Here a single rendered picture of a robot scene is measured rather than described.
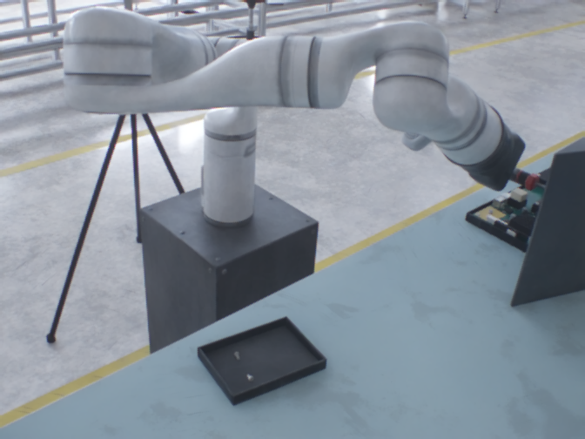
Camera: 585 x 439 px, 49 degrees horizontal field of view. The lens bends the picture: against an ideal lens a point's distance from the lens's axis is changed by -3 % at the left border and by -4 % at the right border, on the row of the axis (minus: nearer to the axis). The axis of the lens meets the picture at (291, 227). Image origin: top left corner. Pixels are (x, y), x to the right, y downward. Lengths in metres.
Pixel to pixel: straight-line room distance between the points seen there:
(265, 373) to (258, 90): 0.28
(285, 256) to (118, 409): 0.62
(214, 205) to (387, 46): 0.63
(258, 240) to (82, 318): 1.29
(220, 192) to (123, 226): 1.69
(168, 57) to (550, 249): 0.51
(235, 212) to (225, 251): 0.08
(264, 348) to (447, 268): 0.29
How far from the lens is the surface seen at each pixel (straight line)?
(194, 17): 4.66
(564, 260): 0.85
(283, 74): 0.63
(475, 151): 0.75
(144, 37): 0.70
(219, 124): 1.11
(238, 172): 1.14
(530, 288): 0.84
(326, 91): 0.63
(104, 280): 2.53
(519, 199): 1.04
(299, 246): 1.22
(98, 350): 2.23
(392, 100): 0.61
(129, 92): 0.68
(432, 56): 0.63
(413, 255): 0.89
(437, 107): 0.62
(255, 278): 1.17
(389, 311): 0.79
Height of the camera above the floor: 1.48
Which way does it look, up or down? 32 degrees down
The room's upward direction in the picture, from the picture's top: 4 degrees clockwise
